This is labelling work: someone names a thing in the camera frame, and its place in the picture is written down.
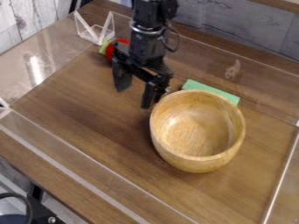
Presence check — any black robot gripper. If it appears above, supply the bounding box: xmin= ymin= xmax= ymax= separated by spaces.
xmin=113 ymin=26 xmax=174 ymax=109

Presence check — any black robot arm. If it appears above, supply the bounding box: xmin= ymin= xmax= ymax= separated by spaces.
xmin=113 ymin=0 xmax=179 ymax=109

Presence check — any light wooden bowl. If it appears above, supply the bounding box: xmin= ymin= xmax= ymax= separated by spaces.
xmin=150 ymin=90 xmax=247 ymax=173

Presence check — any red felt ball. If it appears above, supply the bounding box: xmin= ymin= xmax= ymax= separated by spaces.
xmin=106 ymin=38 xmax=130 ymax=62

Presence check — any green flat block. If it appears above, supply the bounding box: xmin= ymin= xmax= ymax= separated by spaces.
xmin=182 ymin=80 xmax=241 ymax=105

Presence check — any small green block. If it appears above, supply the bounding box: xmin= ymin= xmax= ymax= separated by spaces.
xmin=99 ymin=40 xmax=111 ymax=55

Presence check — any clear acrylic corner bracket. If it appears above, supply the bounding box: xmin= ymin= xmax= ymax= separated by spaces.
xmin=74 ymin=11 xmax=117 ymax=46

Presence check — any clear acrylic tray wall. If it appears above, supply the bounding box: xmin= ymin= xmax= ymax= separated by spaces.
xmin=0 ymin=110 xmax=198 ymax=224

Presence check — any black metal bracket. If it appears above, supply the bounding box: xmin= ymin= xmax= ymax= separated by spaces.
xmin=27 ymin=185 xmax=67 ymax=224

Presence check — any black cable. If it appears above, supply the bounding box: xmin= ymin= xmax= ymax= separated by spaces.
xmin=0 ymin=192 xmax=34 ymax=224

